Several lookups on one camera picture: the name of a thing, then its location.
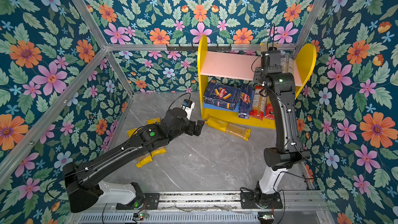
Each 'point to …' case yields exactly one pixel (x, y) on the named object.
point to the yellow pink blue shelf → (235, 69)
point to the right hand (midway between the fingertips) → (266, 71)
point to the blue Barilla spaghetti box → (246, 100)
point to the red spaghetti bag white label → (259, 104)
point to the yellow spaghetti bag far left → (132, 131)
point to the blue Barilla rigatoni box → (221, 96)
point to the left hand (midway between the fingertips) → (199, 117)
